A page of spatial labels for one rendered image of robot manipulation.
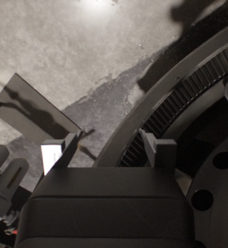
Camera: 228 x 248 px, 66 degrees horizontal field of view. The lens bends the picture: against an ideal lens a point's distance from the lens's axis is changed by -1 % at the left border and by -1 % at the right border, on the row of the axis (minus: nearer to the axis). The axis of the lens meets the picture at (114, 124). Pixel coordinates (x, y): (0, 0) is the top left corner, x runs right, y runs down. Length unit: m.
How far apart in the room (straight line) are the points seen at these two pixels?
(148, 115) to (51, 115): 0.66
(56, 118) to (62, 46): 0.35
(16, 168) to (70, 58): 0.47
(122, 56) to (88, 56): 0.13
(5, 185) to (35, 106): 0.37
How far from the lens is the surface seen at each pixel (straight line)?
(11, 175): 0.77
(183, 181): 0.72
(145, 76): 0.71
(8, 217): 0.76
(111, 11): 0.67
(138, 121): 0.32
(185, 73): 0.35
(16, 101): 0.95
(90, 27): 0.69
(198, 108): 0.36
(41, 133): 1.02
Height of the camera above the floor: 0.66
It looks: 51 degrees down
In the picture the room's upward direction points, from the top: 169 degrees counter-clockwise
